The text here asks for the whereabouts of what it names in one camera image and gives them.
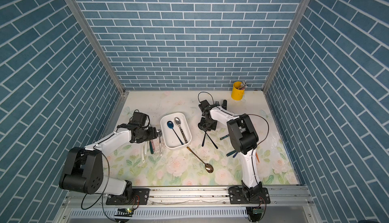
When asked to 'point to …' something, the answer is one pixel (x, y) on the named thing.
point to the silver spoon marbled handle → (178, 122)
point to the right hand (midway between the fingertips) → (205, 129)
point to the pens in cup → (243, 85)
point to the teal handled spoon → (222, 138)
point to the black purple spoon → (210, 139)
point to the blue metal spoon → (170, 125)
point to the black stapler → (224, 104)
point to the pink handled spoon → (153, 144)
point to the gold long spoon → (208, 168)
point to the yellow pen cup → (236, 94)
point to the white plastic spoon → (142, 153)
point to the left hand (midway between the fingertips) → (156, 135)
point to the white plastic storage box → (170, 140)
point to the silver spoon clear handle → (159, 133)
